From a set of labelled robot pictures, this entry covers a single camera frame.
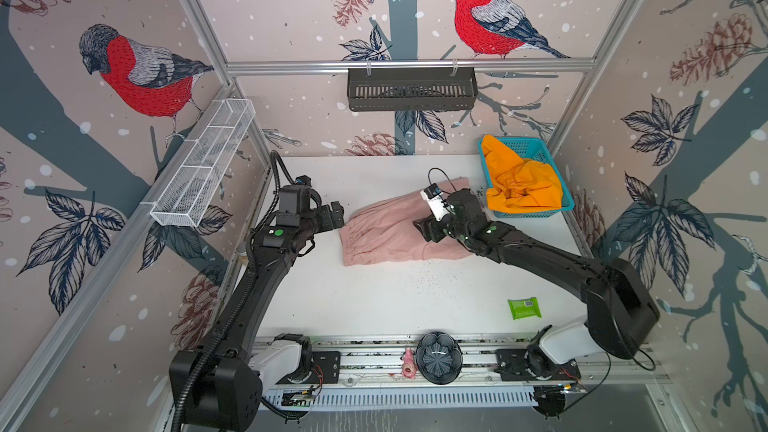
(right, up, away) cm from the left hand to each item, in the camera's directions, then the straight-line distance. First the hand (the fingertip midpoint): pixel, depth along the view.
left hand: (327, 210), depth 79 cm
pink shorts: (+15, -8, +15) cm, 23 cm away
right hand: (+27, -3, +6) cm, 27 cm away
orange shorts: (+63, +7, +27) cm, 69 cm away
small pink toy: (+22, -38, -8) cm, 45 cm away
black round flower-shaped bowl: (+30, -37, -5) cm, 48 cm away
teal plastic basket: (+73, +21, +38) cm, 85 cm away
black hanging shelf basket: (+26, +41, +26) cm, 55 cm away
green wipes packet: (+55, -28, +4) cm, 62 cm away
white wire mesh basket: (-32, +4, -8) cm, 34 cm away
